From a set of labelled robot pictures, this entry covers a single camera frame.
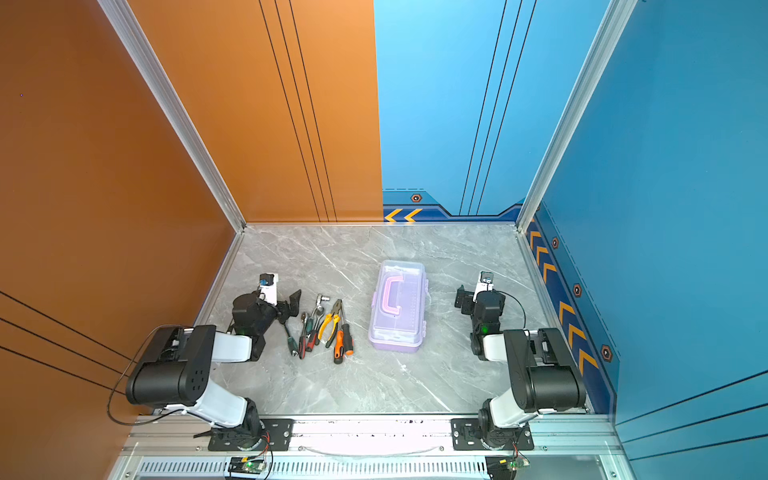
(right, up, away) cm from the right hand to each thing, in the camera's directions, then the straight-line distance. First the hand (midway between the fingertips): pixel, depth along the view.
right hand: (475, 288), depth 94 cm
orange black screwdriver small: (-39, -15, -7) cm, 42 cm away
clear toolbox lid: (-25, -6, -12) cm, 28 cm away
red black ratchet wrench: (-53, -16, -5) cm, 56 cm away
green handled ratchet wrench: (-56, -16, -6) cm, 59 cm away
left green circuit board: (-61, -40, -23) cm, 76 cm away
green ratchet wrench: (-52, -11, -2) cm, 53 cm away
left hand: (-60, 0, 0) cm, 60 cm away
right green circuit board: (+3, -38, -24) cm, 45 cm away
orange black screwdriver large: (-42, -16, -7) cm, 45 cm away
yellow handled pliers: (-45, -8, 0) cm, 45 cm away
